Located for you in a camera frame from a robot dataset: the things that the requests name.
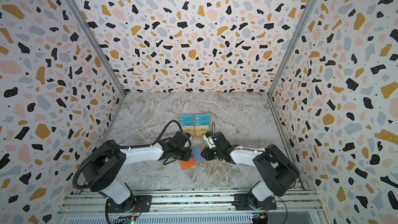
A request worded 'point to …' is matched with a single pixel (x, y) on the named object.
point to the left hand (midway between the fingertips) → (194, 153)
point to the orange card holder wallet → (196, 158)
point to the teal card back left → (186, 117)
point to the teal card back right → (202, 116)
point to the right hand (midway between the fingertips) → (202, 151)
